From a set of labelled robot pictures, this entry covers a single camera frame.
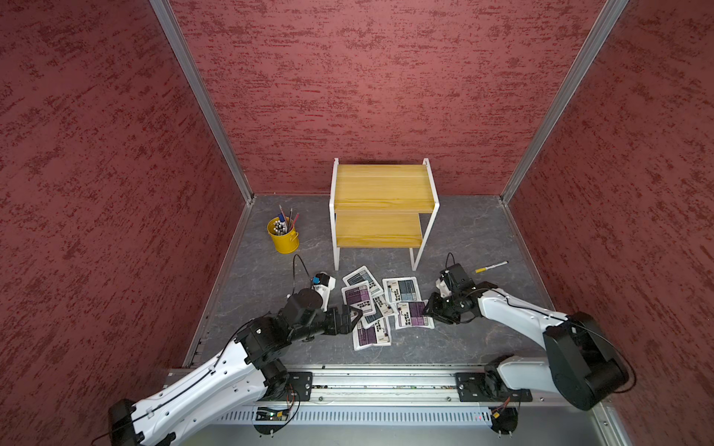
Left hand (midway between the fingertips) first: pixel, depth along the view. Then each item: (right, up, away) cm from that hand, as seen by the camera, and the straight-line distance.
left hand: (348, 320), depth 73 cm
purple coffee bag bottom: (+8, -8, +9) cm, 15 cm away
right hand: (+24, -4, +14) cm, 28 cm away
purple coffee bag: (+19, -3, +14) cm, 24 cm away
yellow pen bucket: (-25, +18, +27) cm, 41 cm away
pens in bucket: (-25, +26, +26) cm, 45 cm away
